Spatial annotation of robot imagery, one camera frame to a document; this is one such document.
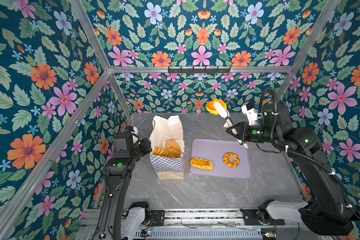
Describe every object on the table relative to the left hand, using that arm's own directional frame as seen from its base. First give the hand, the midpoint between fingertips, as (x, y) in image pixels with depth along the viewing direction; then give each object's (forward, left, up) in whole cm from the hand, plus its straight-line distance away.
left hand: (152, 138), depth 70 cm
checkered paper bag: (-10, -6, -13) cm, 17 cm away
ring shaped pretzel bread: (-1, -41, -27) cm, 49 cm away
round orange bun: (+11, -7, -23) cm, 27 cm away
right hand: (-6, -33, +12) cm, 36 cm away
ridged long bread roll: (+1, -1, -15) cm, 15 cm away
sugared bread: (+4, -8, -22) cm, 24 cm away
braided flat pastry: (-3, -25, -25) cm, 35 cm away
